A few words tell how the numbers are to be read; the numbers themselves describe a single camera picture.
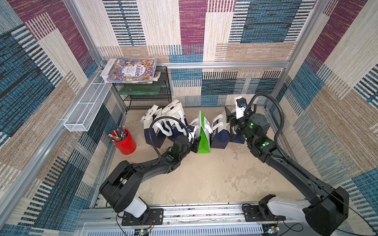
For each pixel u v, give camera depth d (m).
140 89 0.98
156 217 0.73
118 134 0.89
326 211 0.37
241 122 0.62
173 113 0.84
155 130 0.82
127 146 0.96
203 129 0.78
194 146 0.76
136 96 1.13
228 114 0.65
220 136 0.87
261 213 0.66
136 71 0.80
